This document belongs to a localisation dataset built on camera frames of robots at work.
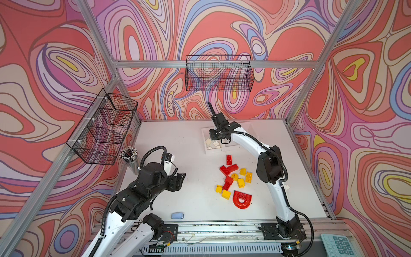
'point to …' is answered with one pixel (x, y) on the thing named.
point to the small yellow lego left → (219, 188)
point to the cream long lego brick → (208, 141)
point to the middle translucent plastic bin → (232, 146)
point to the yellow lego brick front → (226, 194)
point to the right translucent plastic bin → (252, 128)
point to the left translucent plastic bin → (211, 146)
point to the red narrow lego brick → (228, 181)
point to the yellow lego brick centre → (241, 182)
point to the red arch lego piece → (242, 201)
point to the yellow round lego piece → (235, 176)
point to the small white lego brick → (287, 187)
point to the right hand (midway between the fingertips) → (215, 137)
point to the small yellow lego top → (243, 171)
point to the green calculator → (337, 246)
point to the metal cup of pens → (130, 156)
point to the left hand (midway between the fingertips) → (179, 172)
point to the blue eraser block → (177, 215)
